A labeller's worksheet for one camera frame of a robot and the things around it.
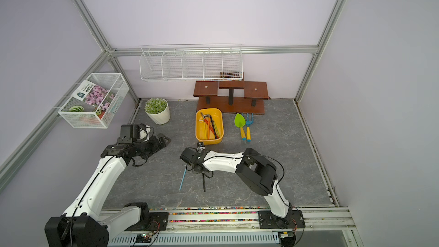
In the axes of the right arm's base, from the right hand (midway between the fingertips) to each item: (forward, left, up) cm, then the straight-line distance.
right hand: (200, 165), depth 90 cm
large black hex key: (+24, -6, +1) cm, 25 cm away
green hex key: (+22, -8, +1) cm, 24 cm away
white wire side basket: (+10, +48, +32) cm, 59 cm away
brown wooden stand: (+45, -18, +7) cm, 49 cm away
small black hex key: (-9, -2, 0) cm, 9 cm away
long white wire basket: (+53, -10, +28) cm, 61 cm away
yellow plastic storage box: (+32, -8, +3) cm, 33 cm away
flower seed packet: (+18, +44, +34) cm, 59 cm away
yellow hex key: (+25, -1, +1) cm, 25 cm away
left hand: (+3, +15, +16) cm, 23 cm away
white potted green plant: (+29, +26, +12) cm, 41 cm away
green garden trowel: (+30, -23, 0) cm, 37 cm away
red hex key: (+25, -3, +1) cm, 26 cm away
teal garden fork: (+28, -28, 0) cm, 39 cm away
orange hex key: (+20, -3, 0) cm, 20 cm away
